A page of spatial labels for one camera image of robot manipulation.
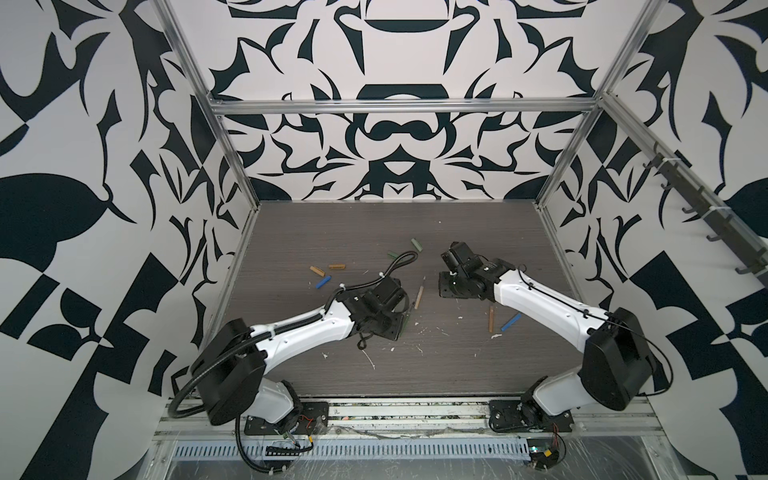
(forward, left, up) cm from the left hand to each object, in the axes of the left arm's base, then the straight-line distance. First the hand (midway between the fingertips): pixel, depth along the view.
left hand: (398, 321), depth 81 cm
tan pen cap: (+23, +19, -8) cm, 32 cm away
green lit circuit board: (-29, -32, -9) cm, 45 cm away
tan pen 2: (+3, -28, -8) cm, 29 cm away
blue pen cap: (+18, +23, -9) cm, 31 cm away
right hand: (+9, -13, +2) cm, 16 cm away
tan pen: (+12, -8, -8) cm, 17 cm away
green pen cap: (+32, -9, -8) cm, 34 cm away
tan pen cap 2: (+22, +26, -9) cm, 35 cm away
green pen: (-3, -1, +7) cm, 8 cm away
